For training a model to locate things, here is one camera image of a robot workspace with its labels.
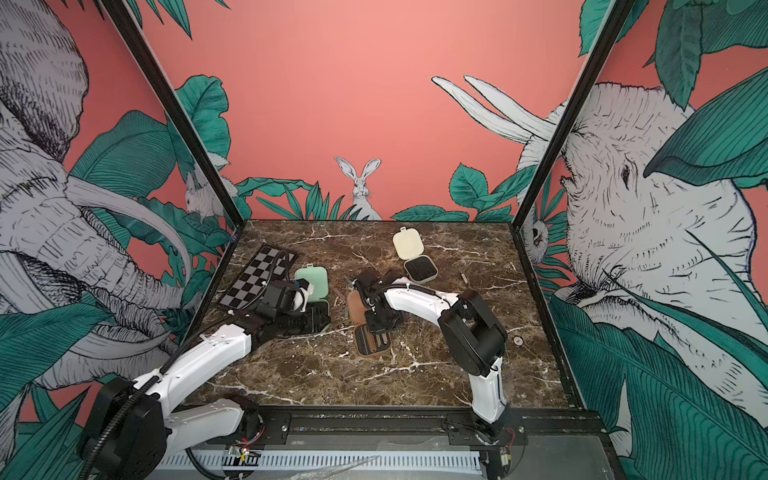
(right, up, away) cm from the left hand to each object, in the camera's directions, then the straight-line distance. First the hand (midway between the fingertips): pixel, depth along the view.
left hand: (327, 316), depth 84 cm
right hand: (+14, -4, +5) cm, 16 cm away
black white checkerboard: (-25, +14, +20) cm, 35 cm away
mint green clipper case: (0, +1, -9) cm, 9 cm away
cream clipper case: (+25, +20, +24) cm, 40 cm away
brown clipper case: (+11, -9, +4) cm, 15 cm away
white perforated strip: (+2, -32, -14) cm, 35 cm away
